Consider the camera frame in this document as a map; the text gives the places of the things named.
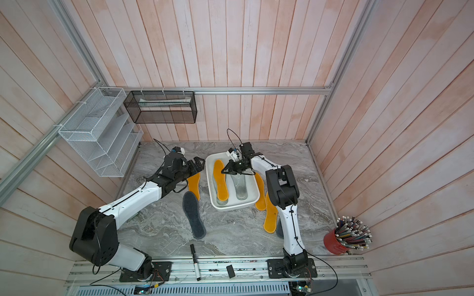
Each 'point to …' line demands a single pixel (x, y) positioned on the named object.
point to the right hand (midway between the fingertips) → (222, 171)
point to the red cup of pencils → (350, 234)
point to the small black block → (231, 273)
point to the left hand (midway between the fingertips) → (200, 166)
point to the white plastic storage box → (229, 191)
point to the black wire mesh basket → (162, 106)
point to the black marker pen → (195, 264)
